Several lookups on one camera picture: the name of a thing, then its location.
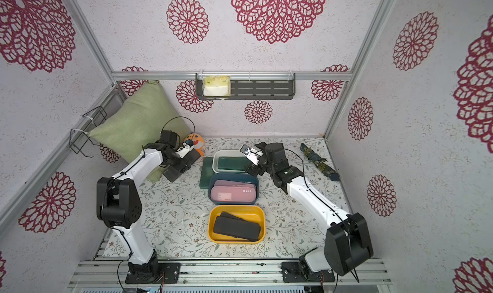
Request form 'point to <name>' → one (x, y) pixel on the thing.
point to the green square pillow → (139, 121)
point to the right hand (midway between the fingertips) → (252, 150)
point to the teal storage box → (237, 177)
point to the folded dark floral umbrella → (320, 162)
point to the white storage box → (226, 153)
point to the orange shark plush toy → (198, 142)
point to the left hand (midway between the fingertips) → (181, 162)
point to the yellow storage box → (253, 214)
